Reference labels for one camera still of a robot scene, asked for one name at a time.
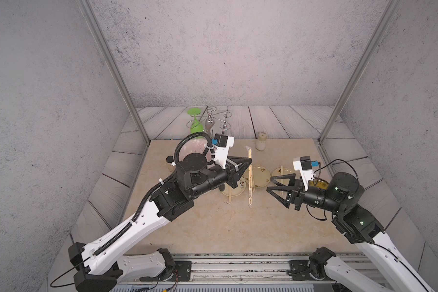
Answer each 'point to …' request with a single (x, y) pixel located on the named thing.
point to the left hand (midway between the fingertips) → (254, 163)
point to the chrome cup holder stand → (207, 121)
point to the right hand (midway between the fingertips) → (271, 186)
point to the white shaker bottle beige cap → (260, 144)
